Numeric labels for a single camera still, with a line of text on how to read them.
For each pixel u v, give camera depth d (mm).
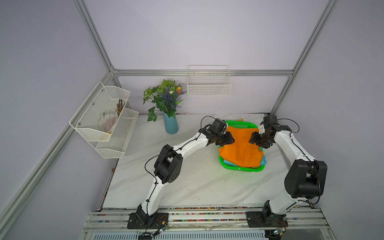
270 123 706
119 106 814
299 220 749
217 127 727
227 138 803
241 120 1176
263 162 819
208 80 971
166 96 855
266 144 748
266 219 676
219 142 806
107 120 771
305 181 453
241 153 881
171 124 1031
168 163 565
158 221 727
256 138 801
